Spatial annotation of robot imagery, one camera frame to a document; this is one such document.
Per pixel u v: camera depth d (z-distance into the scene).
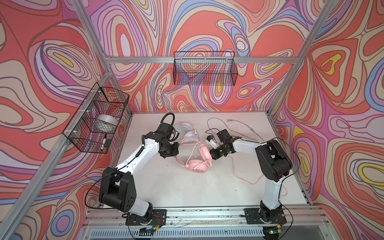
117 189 0.42
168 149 0.71
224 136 0.80
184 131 1.02
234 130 1.10
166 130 0.68
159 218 0.72
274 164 0.52
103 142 0.72
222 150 0.83
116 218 0.75
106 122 0.70
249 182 0.84
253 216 0.73
